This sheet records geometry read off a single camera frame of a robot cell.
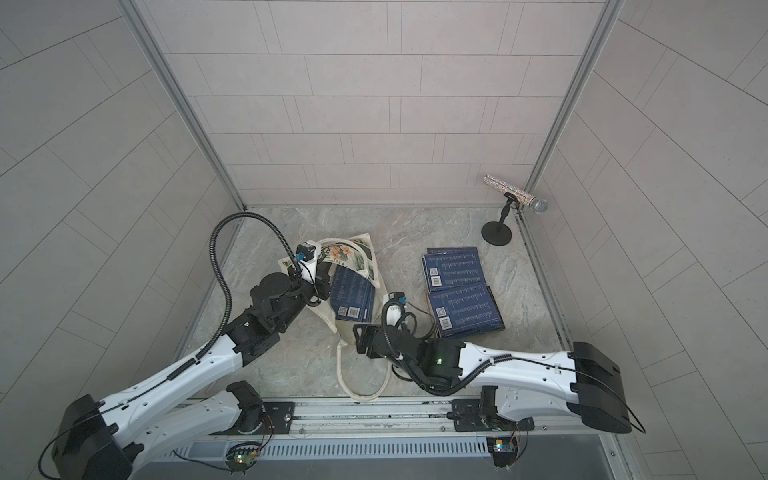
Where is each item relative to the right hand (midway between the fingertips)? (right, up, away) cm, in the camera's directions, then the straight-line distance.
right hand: (363, 335), depth 72 cm
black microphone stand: (+45, +24, +35) cm, 62 cm away
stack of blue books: (-5, +6, +17) cm, 19 cm away
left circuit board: (-25, -23, -8) cm, 35 cm away
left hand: (-7, +19, +2) cm, 20 cm away
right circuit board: (+33, -25, -4) cm, 42 cm away
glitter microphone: (+50, +33, +15) cm, 61 cm away
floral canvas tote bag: (-3, +20, +8) cm, 21 cm away
